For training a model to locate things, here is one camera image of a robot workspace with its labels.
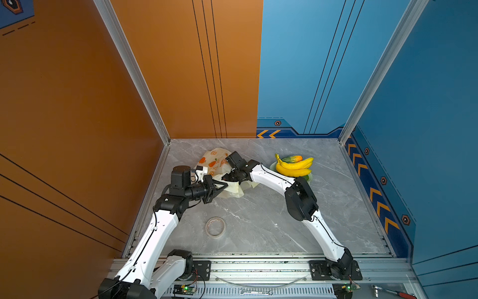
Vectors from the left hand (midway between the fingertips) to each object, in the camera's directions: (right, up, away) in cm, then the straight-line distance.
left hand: (229, 183), depth 73 cm
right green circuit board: (+45, -41, -2) cm, 61 cm away
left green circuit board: (-17, -41, -2) cm, 44 cm away
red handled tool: (+66, -41, -5) cm, 78 cm away
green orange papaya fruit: (+31, +9, +26) cm, 42 cm away
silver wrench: (+6, -41, -3) cm, 41 cm away
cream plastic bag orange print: (-9, +8, +24) cm, 27 cm away
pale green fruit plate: (+40, 0, +23) cm, 46 cm away
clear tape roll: (-9, -19, +12) cm, 24 cm away
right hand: (-6, -2, +22) cm, 23 cm away
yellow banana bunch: (+32, +4, +22) cm, 39 cm away
